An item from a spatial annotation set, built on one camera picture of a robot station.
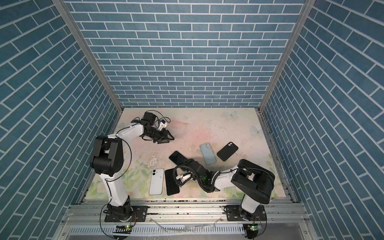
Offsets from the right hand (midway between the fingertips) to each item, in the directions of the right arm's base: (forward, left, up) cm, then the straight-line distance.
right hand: (186, 158), depth 88 cm
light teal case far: (+8, -13, -7) cm, 16 cm away
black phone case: (+9, -24, -6) cm, 26 cm away
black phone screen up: (-15, +6, -5) cm, 17 cm away
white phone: (-13, +16, -6) cm, 21 cm away
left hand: (+11, +11, +3) cm, 16 cm away
